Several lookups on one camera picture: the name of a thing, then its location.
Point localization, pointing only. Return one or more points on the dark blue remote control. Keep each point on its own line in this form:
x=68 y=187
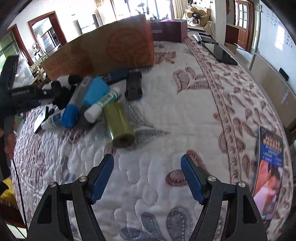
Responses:
x=115 y=76

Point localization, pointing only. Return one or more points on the small white tube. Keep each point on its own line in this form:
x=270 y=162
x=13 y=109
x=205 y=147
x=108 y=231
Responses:
x=53 y=120

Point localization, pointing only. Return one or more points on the black laptop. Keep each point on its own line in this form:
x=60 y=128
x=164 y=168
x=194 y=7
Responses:
x=220 y=54

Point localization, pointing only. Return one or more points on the brown wooden door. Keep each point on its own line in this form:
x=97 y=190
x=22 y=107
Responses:
x=243 y=22

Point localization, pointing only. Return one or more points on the brown cardboard box orange print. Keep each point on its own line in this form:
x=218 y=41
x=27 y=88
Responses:
x=124 y=44

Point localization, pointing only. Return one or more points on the white paisley quilted bedspread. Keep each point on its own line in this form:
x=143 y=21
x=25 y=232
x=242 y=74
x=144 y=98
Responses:
x=191 y=104

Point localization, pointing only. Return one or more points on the colourful book cover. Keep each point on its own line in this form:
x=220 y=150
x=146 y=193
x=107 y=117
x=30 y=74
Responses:
x=269 y=173

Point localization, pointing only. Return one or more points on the black toy car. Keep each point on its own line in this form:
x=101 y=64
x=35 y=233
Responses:
x=133 y=86

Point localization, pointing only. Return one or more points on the brass electric floor fan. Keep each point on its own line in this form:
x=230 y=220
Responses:
x=196 y=16

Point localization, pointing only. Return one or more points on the black white plush toy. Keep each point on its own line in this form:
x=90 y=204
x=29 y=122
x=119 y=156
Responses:
x=63 y=89

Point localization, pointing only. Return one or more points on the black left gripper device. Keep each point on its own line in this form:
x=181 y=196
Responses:
x=22 y=99

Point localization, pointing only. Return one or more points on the white tube green label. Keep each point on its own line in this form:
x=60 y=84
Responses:
x=94 y=111

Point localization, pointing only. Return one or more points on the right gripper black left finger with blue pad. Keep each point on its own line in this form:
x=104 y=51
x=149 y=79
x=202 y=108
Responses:
x=51 y=220

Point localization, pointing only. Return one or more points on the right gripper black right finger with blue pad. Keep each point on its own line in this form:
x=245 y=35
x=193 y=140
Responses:
x=243 y=220

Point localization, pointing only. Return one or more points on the clear bottle blue cap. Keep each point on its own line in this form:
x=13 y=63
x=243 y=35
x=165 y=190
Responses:
x=73 y=107

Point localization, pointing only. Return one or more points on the white whiteboard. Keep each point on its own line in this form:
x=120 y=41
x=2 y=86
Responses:
x=276 y=44

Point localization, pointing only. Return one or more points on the black flat tablet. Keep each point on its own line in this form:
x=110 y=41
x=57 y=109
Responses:
x=206 y=38

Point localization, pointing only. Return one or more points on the black flat phone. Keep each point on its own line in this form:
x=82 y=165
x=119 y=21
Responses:
x=40 y=119

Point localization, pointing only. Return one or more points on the light blue box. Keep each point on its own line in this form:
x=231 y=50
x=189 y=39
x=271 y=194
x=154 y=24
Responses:
x=97 y=89

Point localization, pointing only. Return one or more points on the dark maroon gift box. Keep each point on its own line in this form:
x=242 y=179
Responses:
x=168 y=30

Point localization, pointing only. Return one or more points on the olive green cylinder roll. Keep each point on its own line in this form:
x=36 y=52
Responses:
x=118 y=125

